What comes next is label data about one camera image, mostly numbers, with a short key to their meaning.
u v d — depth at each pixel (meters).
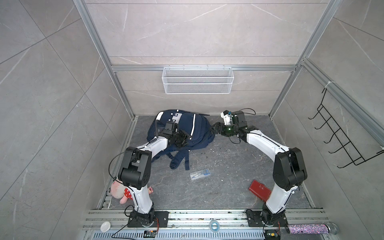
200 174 0.88
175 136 0.81
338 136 0.68
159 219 0.73
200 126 1.00
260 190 0.82
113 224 0.72
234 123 0.73
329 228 0.68
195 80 1.01
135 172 0.49
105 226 0.71
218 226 0.72
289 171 0.49
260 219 0.73
